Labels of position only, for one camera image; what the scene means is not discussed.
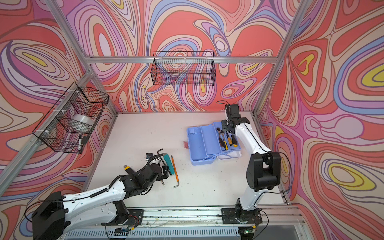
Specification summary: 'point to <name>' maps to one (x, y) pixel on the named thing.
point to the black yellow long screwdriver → (234, 140)
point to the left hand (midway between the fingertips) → (165, 168)
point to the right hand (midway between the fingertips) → (230, 126)
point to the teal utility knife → (169, 163)
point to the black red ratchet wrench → (221, 140)
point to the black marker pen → (80, 143)
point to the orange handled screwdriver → (175, 170)
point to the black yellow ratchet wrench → (225, 143)
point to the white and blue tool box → (207, 143)
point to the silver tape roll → (84, 118)
